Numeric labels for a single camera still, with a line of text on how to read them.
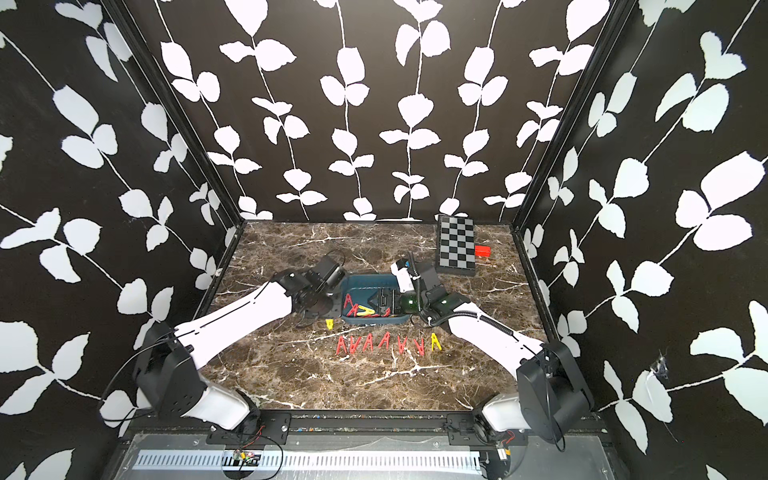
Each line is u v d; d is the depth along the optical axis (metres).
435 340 0.89
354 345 0.88
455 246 1.11
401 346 0.88
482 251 1.12
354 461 0.70
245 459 0.70
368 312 0.94
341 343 0.88
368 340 0.88
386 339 0.89
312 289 0.59
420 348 0.88
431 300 0.65
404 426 0.76
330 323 0.81
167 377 0.42
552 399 0.43
